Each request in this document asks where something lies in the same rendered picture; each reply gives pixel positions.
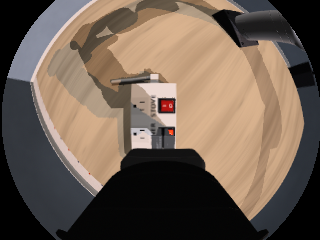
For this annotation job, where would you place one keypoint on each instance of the white power strip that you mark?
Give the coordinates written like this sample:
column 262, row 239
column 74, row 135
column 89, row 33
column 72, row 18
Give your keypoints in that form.
column 153, row 106

